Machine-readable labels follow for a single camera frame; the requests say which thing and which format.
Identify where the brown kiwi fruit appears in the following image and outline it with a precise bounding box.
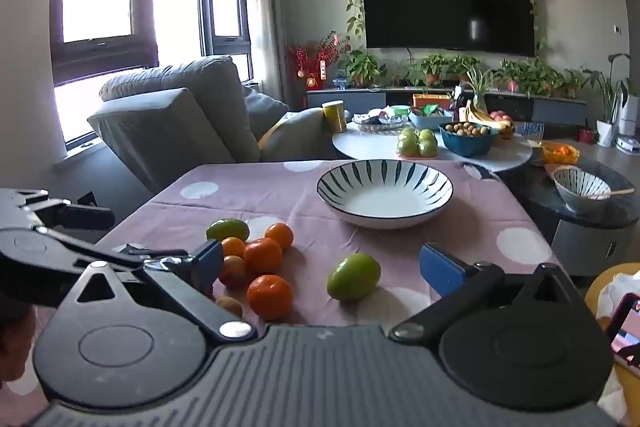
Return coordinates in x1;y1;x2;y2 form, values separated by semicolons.
215;296;243;319

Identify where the green apples pile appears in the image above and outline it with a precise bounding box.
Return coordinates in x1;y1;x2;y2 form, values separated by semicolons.
396;128;438;158

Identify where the pink dotted tablecloth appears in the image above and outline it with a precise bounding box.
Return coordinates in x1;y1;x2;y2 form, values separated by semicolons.
102;161;553;327

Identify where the white round coffee table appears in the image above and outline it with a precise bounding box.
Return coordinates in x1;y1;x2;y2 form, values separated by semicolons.
331;120;535;172

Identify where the black wall television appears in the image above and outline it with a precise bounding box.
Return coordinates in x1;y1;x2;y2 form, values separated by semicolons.
363;0;535;56

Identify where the light blue snack container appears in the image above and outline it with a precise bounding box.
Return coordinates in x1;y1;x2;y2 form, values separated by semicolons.
409;104;452;131

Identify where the dark tv cabinet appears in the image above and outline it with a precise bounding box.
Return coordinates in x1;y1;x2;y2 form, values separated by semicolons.
306;88;587;127

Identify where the orange tangerine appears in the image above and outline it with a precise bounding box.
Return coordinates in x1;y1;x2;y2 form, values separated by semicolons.
244;237;283;275
246;275;294;322

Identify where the striped ceramic fruit bowl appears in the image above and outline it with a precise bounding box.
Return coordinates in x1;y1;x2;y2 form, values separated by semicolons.
317;159;454;230

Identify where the small orange kumquat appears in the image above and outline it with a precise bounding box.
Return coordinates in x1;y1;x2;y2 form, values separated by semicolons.
264;222;294;251
221;236;246;258

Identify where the yellow tin can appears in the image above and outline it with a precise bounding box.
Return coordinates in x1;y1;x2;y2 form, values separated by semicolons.
322;101;346;133

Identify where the smartphone with red case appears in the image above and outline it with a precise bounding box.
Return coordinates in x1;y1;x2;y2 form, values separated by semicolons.
605;293;640;376

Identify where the orange fruit basket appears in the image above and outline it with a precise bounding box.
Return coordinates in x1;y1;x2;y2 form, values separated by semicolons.
540;141;580;165

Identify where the small striped bowl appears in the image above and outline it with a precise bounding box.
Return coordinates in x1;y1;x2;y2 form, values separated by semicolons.
551;166;611;215

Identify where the red flower decoration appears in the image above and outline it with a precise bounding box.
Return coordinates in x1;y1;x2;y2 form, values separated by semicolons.
286;31;350;91

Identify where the small green mango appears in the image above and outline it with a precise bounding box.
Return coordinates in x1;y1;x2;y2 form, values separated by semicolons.
206;218;250;242

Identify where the blue bowl of nuts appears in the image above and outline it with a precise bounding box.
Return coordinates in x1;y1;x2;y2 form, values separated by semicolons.
439;122;498;158

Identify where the glass tray with snacks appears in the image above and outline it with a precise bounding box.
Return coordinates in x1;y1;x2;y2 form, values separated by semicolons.
352;107;408;133

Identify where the wooden spoon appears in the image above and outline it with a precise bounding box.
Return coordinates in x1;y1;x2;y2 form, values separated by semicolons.
585;188;636;200

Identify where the red small apple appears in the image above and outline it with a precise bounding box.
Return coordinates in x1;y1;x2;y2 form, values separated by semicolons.
218;256;248;291

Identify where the grey sofa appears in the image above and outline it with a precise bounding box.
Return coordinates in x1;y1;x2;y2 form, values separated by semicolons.
88;56;337;194

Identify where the orange tangerine front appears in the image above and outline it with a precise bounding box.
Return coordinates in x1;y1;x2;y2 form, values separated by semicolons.
246;275;294;322

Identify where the small orange kumquat back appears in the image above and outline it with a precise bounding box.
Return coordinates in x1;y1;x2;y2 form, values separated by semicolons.
264;222;294;251

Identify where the banana bunch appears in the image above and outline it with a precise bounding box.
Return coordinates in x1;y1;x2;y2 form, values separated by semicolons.
464;101;514;135

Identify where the large green mango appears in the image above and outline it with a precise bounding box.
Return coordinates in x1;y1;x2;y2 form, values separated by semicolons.
326;253;382;303

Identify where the white potted tall plant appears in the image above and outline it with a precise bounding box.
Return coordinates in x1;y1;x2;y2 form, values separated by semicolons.
581;52;633;148

